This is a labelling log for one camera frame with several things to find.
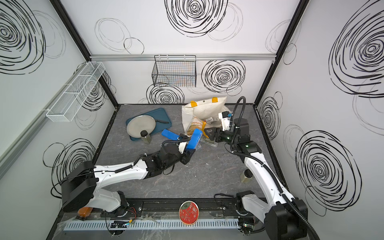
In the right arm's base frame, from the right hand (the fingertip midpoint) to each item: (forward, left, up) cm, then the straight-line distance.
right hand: (209, 131), depth 75 cm
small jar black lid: (+5, +38, -16) cm, 42 cm away
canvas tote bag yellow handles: (+23, +3, -14) cm, 27 cm away
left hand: (-5, +9, -9) cm, 14 cm away
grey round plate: (+22, +49, -24) cm, 59 cm away
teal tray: (+26, +33, -24) cm, 48 cm away
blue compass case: (+12, +25, -24) cm, 37 cm away
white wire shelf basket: (+6, +71, +10) cm, 72 cm away
